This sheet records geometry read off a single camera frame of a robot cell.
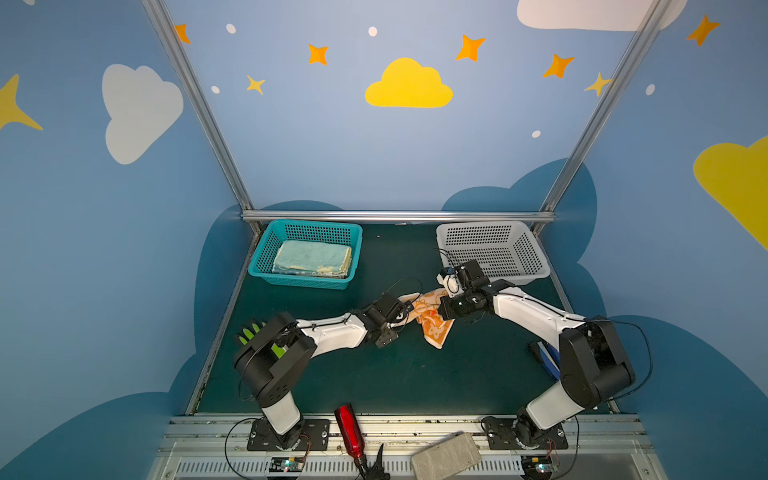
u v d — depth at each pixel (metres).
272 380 0.45
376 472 0.68
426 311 0.89
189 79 0.79
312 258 1.05
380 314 0.71
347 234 1.11
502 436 0.74
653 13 0.70
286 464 0.71
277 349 0.52
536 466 0.71
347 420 0.73
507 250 1.15
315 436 0.74
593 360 0.46
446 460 0.69
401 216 1.26
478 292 0.68
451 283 0.83
